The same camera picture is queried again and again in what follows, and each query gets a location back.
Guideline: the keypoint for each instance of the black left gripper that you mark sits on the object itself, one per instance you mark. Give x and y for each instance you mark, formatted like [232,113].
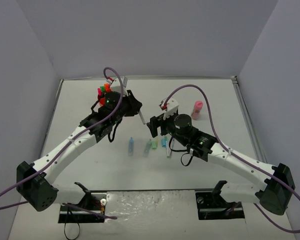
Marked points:
[131,104]

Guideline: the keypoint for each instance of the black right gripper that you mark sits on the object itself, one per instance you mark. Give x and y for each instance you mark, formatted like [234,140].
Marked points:
[159,124]

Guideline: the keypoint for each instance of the orange-capped black highlighter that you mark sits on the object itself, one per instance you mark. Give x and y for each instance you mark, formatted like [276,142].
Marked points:
[107,87]

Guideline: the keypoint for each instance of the pink-capped clear bottle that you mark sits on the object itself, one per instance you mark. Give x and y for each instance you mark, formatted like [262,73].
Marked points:
[198,105]

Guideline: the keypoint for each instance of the light blue highlighter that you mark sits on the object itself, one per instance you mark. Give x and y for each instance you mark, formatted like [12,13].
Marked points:
[130,147]

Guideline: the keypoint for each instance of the pink-capped black highlighter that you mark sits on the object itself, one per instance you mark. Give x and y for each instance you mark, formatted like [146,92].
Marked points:
[99,92]

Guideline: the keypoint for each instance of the green-capped white pen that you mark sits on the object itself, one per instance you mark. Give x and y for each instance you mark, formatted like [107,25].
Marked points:
[167,146]

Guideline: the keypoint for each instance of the magenta-capped white pen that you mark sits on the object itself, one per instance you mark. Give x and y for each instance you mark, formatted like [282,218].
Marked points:
[142,118]

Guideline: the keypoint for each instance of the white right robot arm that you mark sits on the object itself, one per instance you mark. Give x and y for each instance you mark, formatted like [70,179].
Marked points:
[268,184]

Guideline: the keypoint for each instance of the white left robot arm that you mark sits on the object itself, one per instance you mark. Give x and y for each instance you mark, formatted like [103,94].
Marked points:
[37,178]

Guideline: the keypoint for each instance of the orange round desk organizer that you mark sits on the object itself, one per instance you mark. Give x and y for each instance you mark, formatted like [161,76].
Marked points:
[101,99]

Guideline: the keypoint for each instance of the light blue cap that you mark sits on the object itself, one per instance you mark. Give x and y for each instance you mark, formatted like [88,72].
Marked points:
[163,142]

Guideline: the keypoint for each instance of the light green highlighter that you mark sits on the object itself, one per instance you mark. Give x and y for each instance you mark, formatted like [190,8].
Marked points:
[147,148]

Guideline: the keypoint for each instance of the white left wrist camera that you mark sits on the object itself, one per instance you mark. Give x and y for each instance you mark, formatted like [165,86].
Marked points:
[115,86]

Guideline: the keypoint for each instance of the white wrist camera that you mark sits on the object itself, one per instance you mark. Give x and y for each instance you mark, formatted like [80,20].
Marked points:
[115,86]
[169,108]

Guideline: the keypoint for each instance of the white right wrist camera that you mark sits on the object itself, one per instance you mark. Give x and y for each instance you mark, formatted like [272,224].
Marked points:
[169,108]

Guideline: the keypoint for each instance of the aluminium table edge rail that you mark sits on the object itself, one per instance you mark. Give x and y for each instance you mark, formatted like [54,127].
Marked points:
[256,144]

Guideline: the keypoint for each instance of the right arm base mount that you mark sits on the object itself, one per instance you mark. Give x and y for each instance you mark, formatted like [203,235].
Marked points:
[211,206]

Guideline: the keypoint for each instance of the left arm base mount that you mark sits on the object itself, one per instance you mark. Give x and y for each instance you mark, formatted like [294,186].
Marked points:
[72,218]

